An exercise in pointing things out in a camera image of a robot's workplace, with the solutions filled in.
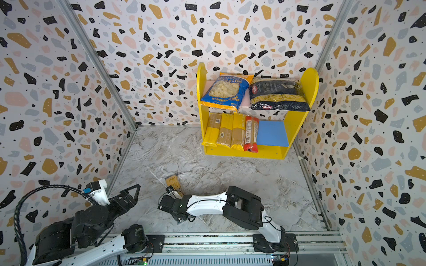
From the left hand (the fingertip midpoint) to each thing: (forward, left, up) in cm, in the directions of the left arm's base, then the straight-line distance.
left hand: (135, 190), depth 62 cm
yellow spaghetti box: (+41, -43, -12) cm, 60 cm away
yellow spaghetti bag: (+41, -28, -11) cm, 51 cm away
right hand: (+2, -9, -25) cm, 27 cm away
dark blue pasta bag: (+15, -7, -23) cm, 28 cm away
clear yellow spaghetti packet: (+37, -35, -10) cm, 52 cm away
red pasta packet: (+36, -50, -9) cm, 62 cm away
